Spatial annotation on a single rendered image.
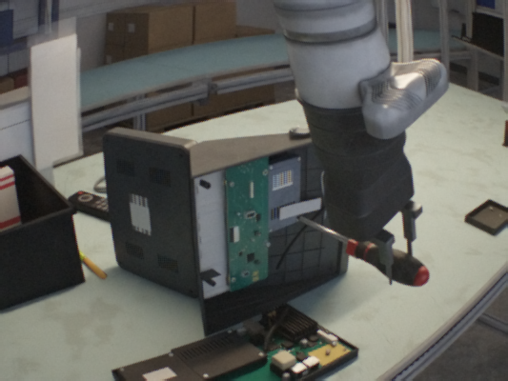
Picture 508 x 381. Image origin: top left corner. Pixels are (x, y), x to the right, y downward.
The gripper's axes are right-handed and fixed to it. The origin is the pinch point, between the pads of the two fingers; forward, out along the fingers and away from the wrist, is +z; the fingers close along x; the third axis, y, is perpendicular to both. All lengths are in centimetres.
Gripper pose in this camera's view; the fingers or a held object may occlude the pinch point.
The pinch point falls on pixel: (400, 272)
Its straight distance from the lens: 52.3
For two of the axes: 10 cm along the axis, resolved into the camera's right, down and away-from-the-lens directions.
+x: -7.3, 5.4, -4.2
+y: -6.3, -3.0, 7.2
